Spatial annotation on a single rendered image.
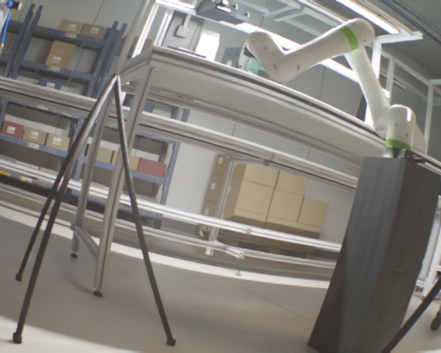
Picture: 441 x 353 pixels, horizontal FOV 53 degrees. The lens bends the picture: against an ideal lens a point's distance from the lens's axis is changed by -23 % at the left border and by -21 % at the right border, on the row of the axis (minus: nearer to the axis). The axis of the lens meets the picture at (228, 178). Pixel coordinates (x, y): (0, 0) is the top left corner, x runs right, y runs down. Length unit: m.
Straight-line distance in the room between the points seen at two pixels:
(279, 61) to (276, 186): 4.17
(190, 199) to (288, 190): 1.26
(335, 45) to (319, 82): 5.58
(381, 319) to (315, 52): 1.03
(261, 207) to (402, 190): 4.19
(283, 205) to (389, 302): 4.26
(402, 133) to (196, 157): 4.84
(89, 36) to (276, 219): 3.04
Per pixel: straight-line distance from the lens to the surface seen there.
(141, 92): 2.00
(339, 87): 7.74
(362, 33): 2.01
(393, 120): 2.02
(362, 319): 1.81
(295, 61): 1.87
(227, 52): 2.51
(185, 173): 6.56
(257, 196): 5.84
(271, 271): 3.20
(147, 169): 5.94
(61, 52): 5.77
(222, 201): 4.34
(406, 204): 1.81
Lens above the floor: 0.52
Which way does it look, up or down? 2 degrees up
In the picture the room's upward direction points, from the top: 14 degrees clockwise
